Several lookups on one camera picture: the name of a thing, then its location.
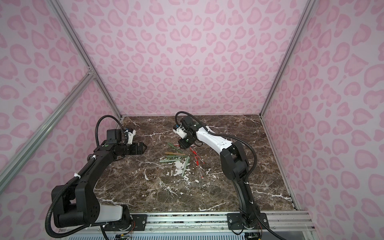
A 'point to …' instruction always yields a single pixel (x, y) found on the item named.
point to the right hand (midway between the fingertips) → (184, 142)
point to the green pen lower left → (176, 160)
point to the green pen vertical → (185, 166)
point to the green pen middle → (177, 156)
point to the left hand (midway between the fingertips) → (139, 144)
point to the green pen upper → (176, 148)
